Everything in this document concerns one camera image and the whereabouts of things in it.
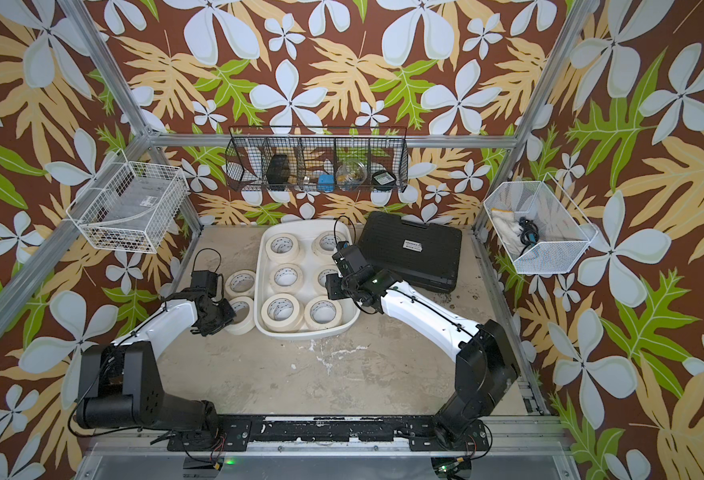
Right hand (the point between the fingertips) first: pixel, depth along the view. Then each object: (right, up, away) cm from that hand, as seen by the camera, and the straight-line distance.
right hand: (330, 282), depth 83 cm
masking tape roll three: (-26, -9, +5) cm, 28 cm away
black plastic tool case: (+29, +8, +20) cm, 36 cm away
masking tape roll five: (-17, 0, +20) cm, 27 cm away
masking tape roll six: (-4, -11, +12) cm, 17 cm away
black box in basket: (-19, +37, +15) cm, 44 cm away
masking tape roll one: (-33, -2, +20) cm, 39 cm away
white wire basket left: (-56, +21, -2) cm, 60 cm away
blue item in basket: (-2, +31, +11) cm, 33 cm away
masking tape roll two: (-20, +10, +27) cm, 35 cm away
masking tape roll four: (-4, +12, +28) cm, 31 cm away
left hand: (-32, -11, +8) cm, 34 cm away
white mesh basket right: (+60, +16, +1) cm, 62 cm away
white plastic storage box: (-17, -12, +12) cm, 24 cm away
